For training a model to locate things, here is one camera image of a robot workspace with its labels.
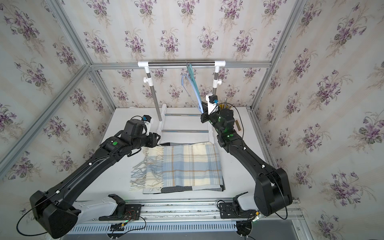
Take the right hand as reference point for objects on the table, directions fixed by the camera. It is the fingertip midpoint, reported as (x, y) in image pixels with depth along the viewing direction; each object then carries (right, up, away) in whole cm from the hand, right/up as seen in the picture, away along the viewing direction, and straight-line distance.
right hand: (202, 102), depth 74 cm
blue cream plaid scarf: (-5, -35, +12) cm, 38 cm away
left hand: (-22, -18, +1) cm, 29 cm away
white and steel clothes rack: (-29, -2, +38) cm, 47 cm away
